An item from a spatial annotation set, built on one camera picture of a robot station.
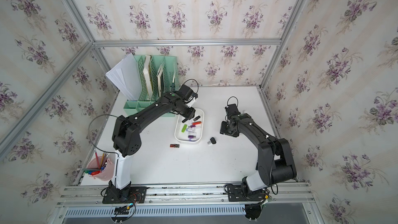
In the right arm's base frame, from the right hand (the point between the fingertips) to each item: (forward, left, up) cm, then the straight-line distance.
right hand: (226, 131), depth 90 cm
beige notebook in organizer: (+30, +42, +13) cm, 54 cm away
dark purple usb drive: (-1, +21, -5) cm, 21 cm away
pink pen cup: (-23, +60, +7) cm, 64 cm away
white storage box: (+2, +21, -5) cm, 22 cm away
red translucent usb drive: (+8, +18, -5) cm, 20 cm away
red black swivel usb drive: (-8, +30, -4) cm, 32 cm away
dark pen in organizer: (+41, +38, -2) cm, 56 cm away
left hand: (+8, +20, +5) cm, 22 cm away
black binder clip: (-5, +8, -4) cm, 10 cm away
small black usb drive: (+11, +18, -4) cm, 22 cm away
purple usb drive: (+6, +21, -5) cm, 22 cm away
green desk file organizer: (+43, +37, +14) cm, 58 cm away
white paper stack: (+26, +62, +19) cm, 69 cm away
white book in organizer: (+28, +49, +20) cm, 60 cm away
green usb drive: (+4, +26, -5) cm, 27 cm away
